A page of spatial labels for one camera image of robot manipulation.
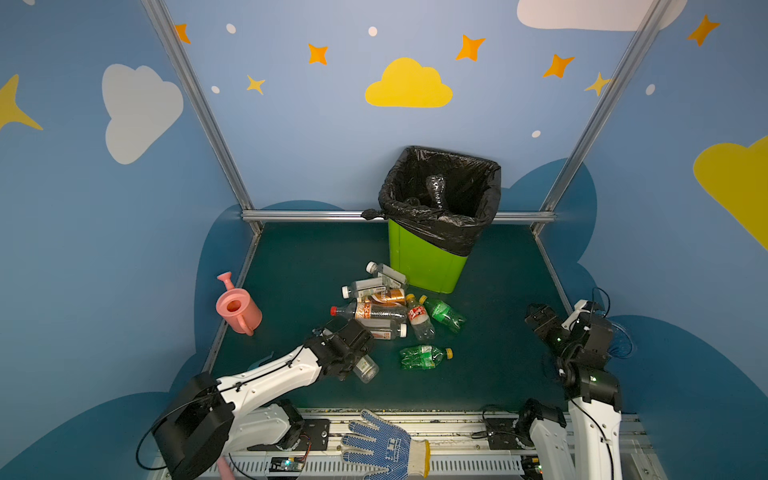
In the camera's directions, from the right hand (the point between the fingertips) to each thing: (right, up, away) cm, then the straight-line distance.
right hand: (544, 312), depth 76 cm
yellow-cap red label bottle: (-31, -6, +19) cm, 36 cm away
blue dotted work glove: (-39, -33, -5) cm, 52 cm away
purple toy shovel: (-79, -36, -8) cm, 87 cm away
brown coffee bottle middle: (-41, +1, +19) cm, 45 cm away
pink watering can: (-84, 0, +8) cm, 85 cm away
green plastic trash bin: (-28, +11, +21) cm, 37 cm away
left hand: (-47, -14, +8) cm, 49 cm away
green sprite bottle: (-23, -4, +17) cm, 29 cm away
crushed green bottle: (-31, -15, +8) cm, 35 cm away
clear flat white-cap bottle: (-49, +4, +22) cm, 53 cm away
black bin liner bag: (-24, +33, +19) cm, 45 cm away
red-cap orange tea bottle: (-49, -2, +14) cm, 51 cm away
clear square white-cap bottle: (-41, +9, +26) cm, 50 cm away
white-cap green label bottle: (-47, -16, +3) cm, 49 cm away
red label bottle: (-42, -8, +16) cm, 46 cm away
